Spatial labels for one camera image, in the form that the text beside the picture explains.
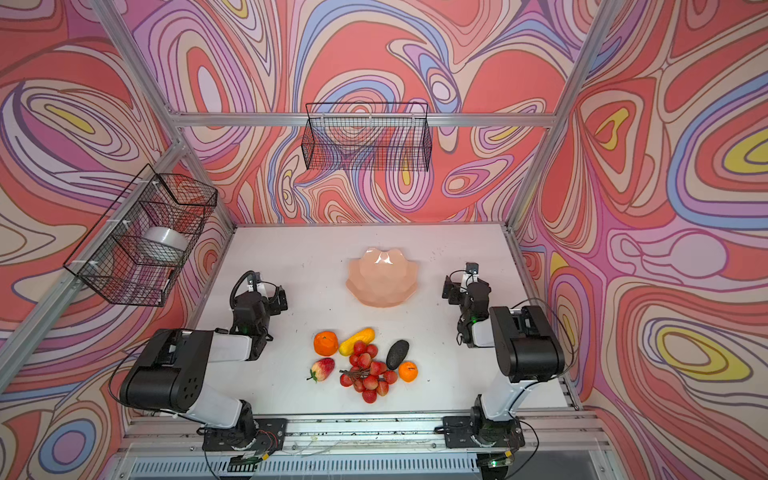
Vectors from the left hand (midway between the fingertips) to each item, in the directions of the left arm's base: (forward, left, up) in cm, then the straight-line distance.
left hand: (268, 286), depth 93 cm
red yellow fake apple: (-25, -20, -3) cm, 32 cm away
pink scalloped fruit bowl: (+7, -36, -6) cm, 37 cm away
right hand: (+3, -63, -2) cm, 63 cm away
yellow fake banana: (-18, -26, -3) cm, 32 cm away
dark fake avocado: (-21, -40, -3) cm, 45 cm away
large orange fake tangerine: (-18, -20, -2) cm, 27 cm away
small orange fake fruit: (-25, -43, -5) cm, 50 cm away
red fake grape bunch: (-26, -32, -4) cm, 42 cm away
